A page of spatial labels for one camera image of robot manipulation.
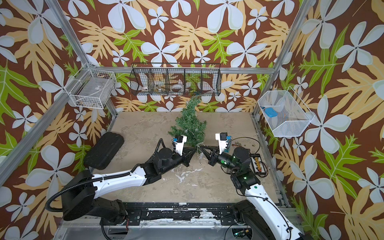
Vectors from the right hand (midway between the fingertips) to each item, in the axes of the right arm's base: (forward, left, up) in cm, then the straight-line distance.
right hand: (200, 148), depth 68 cm
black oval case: (+11, +59, -20) cm, 63 cm away
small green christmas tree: (+12, +5, +2) cm, 14 cm away
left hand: (+3, +1, -4) cm, 5 cm away
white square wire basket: (+37, +63, +8) cm, 73 cm away
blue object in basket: (+26, -43, -2) cm, 50 cm away
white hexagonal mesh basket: (+22, -50, 0) cm, 54 cm away
